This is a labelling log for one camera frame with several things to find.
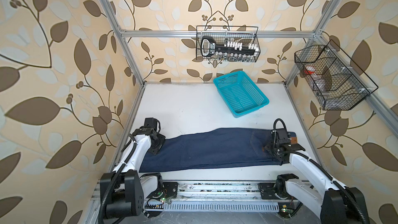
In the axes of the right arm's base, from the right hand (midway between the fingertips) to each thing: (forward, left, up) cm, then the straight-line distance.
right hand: (269, 149), depth 86 cm
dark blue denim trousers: (+2, +33, -2) cm, 33 cm away
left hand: (+5, +60, +4) cm, 60 cm away
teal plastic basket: (+40, +8, 0) cm, 41 cm away
